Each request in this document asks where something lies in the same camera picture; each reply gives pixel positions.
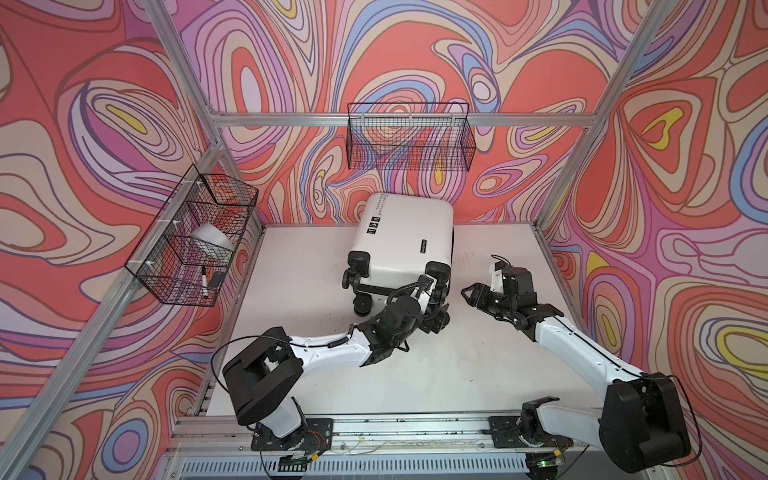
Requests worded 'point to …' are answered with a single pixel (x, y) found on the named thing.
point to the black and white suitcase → (400, 240)
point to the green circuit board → (291, 460)
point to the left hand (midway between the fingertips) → (438, 297)
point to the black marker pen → (204, 282)
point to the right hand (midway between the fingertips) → (469, 299)
